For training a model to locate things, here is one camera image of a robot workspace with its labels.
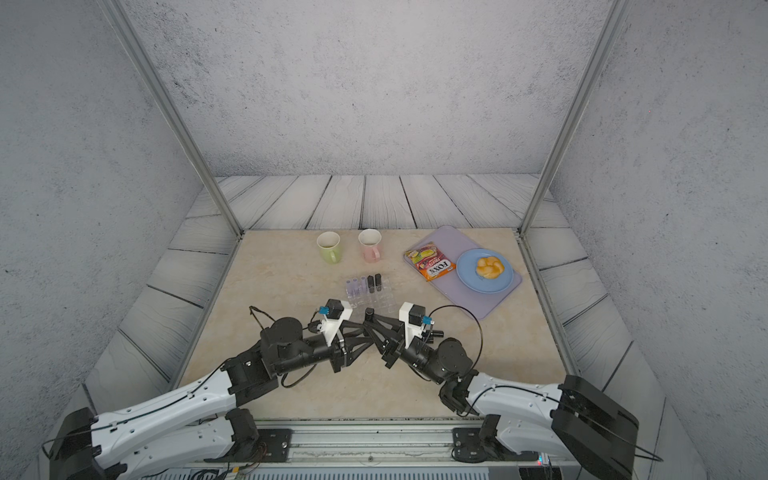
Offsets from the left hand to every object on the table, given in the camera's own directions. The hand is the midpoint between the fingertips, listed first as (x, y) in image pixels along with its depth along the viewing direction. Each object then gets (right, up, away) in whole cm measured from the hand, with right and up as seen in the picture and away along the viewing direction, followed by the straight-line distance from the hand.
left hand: (372, 339), depth 66 cm
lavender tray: (+28, +22, +50) cm, 61 cm away
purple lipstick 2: (-7, +8, +29) cm, 31 cm away
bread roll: (+38, +14, +38) cm, 56 cm away
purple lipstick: (-9, +7, +30) cm, 32 cm away
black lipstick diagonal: (0, +9, +32) cm, 33 cm away
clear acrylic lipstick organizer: (+1, +3, +32) cm, 32 cm away
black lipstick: (0, +6, -2) cm, 7 cm away
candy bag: (+18, +16, +41) cm, 48 cm away
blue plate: (+31, +12, +42) cm, 53 cm away
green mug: (-18, +21, +39) cm, 48 cm away
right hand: (-1, +3, -1) cm, 4 cm away
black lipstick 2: (-3, +10, +30) cm, 32 cm away
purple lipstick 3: (-5, +9, +30) cm, 31 cm away
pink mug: (-4, +24, +41) cm, 48 cm away
